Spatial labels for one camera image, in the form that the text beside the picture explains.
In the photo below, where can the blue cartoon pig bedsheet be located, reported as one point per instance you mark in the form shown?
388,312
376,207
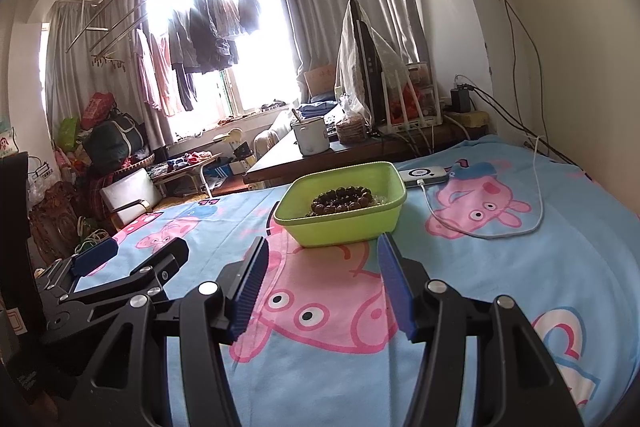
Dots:
323,350

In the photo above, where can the green plastic basket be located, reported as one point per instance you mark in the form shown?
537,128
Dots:
343,205

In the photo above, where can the white enamel mug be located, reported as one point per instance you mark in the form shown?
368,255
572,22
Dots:
311,136

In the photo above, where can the black power adapter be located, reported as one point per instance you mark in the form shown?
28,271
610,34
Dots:
460,100

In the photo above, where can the small low table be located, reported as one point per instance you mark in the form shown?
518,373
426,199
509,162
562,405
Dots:
195,172

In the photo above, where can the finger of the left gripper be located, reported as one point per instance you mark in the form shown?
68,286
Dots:
66,273
153,272

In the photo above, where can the wooden armchair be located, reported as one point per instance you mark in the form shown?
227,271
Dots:
130,197

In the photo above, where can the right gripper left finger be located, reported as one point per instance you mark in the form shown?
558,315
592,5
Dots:
126,380

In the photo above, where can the white power bank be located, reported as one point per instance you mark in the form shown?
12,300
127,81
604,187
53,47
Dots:
426,176

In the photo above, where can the hanging dark clothes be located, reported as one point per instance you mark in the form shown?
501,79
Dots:
201,39

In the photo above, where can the black duffel bag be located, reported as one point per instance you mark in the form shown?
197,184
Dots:
113,141

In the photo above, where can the cloth-covered monitor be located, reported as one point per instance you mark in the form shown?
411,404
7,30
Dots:
363,55

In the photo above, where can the woven snack basket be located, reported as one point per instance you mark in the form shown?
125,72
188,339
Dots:
351,130

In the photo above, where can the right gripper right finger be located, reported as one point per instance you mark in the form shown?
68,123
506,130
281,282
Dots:
517,381

